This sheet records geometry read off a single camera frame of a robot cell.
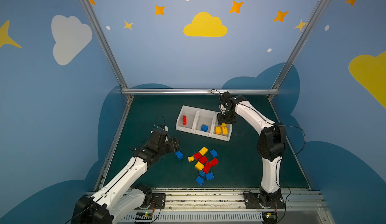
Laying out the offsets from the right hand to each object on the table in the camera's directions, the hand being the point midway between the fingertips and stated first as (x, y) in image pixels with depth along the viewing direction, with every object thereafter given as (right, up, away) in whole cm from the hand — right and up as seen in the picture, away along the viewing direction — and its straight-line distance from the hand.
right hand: (225, 121), depth 94 cm
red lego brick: (-27, 0, +10) cm, 29 cm away
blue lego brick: (-13, -5, +8) cm, 16 cm away
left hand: (-30, -10, -11) cm, 34 cm away
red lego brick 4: (-8, -23, -7) cm, 26 cm away
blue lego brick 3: (-8, -19, -3) cm, 21 cm away
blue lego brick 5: (-11, -30, -12) cm, 34 cm away
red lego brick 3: (-15, -23, -6) cm, 28 cm away
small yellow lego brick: (-22, -22, -6) cm, 32 cm away
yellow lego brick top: (0, -5, +4) cm, 6 cm away
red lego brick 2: (-18, -21, -5) cm, 28 cm away
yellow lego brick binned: (-4, -6, +5) cm, 9 cm away
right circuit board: (+18, -46, -20) cm, 54 cm away
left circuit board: (-45, -46, -21) cm, 67 cm away
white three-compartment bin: (-15, -1, +13) cm, 20 cm away
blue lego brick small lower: (-16, -28, -12) cm, 35 cm away
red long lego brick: (-12, -25, -10) cm, 30 cm away
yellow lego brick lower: (-17, -25, -10) cm, 32 cm away
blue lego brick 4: (-17, -31, -13) cm, 38 cm away
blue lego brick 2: (-29, -20, -5) cm, 35 cm away
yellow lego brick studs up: (-14, -18, -3) cm, 23 cm away
